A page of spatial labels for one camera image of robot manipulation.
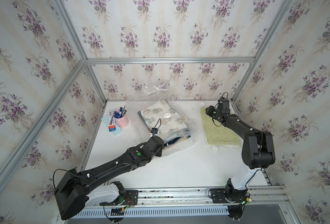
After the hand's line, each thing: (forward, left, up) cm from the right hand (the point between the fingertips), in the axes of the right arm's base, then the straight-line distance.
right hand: (209, 109), depth 96 cm
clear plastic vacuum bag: (+1, +36, -4) cm, 36 cm away
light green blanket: (-14, -5, -11) cm, 18 cm away
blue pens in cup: (-2, +63, -2) cm, 63 cm away
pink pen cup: (-7, +62, -7) cm, 63 cm away
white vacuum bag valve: (-4, +30, -2) cm, 30 cm away
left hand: (-28, +34, -2) cm, 44 cm away
